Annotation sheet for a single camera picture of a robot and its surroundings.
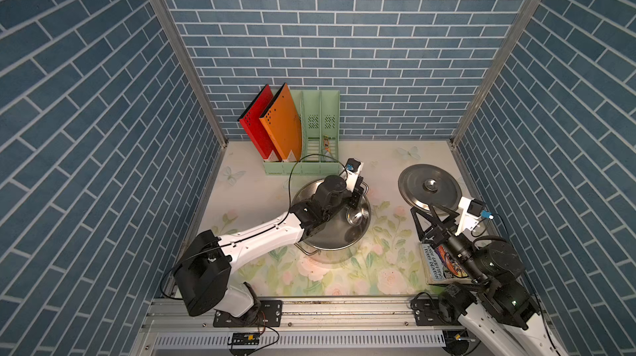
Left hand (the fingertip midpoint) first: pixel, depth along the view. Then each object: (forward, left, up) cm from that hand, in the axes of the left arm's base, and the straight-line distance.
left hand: (368, 180), depth 76 cm
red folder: (+25, +41, +3) cm, 48 cm away
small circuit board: (-38, +36, -28) cm, 59 cm away
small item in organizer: (+39, +13, -24) cm, 48 cm away
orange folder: (+30, +31, -2) cm, 43 cm away
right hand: (-14, -12, +6) cm, 19 cm away
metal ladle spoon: (-4, +3, -16) cm, 17 cm away
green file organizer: (+44, +16, -10) cm, 48 cm away
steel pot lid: (+14, -28, -22) cm, 38 cm away
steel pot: (-9, +9, -25) cm, 28 cm away
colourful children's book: (-20, -24, -20) cm, 37 cm away
